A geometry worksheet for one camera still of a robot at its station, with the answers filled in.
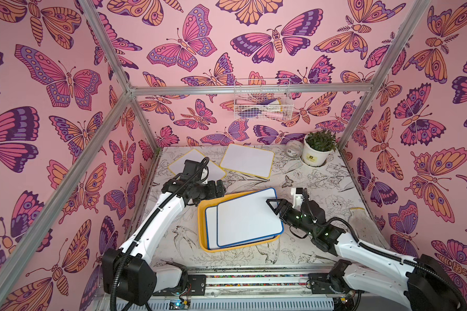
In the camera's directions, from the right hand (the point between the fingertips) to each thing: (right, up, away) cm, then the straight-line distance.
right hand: (269, 202), depth 77 cm
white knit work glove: (+46, -14, +10) cm, 49 cm away
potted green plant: (+29, +24, +23) cm, 44 cm away
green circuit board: (-35, -37, -5) cm, 51 cm away
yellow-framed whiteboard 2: (-25, +10, +32) cm, 42 cm away
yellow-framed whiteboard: (-5, +18, +43) cm, 47 cm away
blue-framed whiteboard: (-7, -9, +10) cm, 16 cm away
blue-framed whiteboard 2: (-25, -9, +13) cm, 30 cm away
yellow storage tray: (-29, -10, +11) cm, 33 cm away
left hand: (-21, +5, +3) cm, 21 cm away
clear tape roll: (+21, +25, +39) cm, 51 cm away
